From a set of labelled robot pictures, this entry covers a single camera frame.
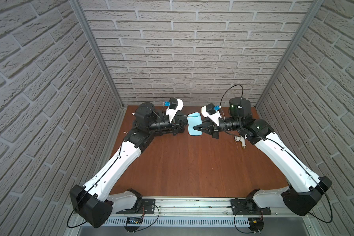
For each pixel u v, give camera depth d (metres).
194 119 0.56
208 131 0.56
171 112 0.51
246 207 0.67
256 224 0.69
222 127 0.54
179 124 0.52
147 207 0.73
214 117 0.52
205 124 0.57
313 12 0.70
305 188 0.39
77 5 0.69
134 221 0.72
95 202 0.37
